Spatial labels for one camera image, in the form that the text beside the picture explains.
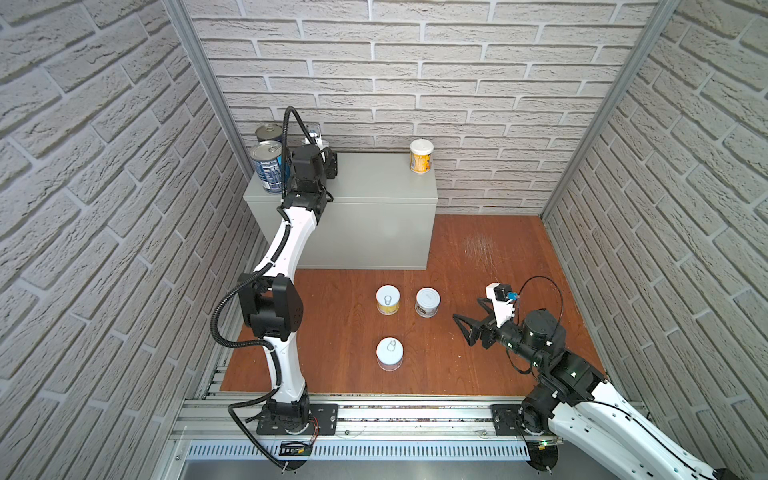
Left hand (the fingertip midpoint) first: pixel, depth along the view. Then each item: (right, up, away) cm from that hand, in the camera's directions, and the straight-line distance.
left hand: (315, 143), depth 81 cm
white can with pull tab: (+21, -59, -2) cm, 62 cm away
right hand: (+41, -44, -9) cm, 61 cm away
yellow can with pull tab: (+20, -45, +8) cm, 50 cm away
